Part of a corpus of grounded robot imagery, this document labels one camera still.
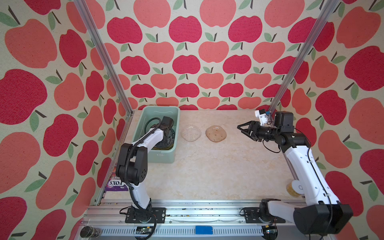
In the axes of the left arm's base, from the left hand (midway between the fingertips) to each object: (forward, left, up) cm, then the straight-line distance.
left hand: (166, 137), depth 97 cm
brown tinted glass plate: (+8, -35, -7) cm, 36 cm away
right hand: (-12, -42, +23) cm, 49 cm away
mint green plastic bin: (-16, 0, +4) cm, 17 cm away
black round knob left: (-51, +28, +3) cm, 58 cm away
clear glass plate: (+9, -16, -7) cm, 20 cm away
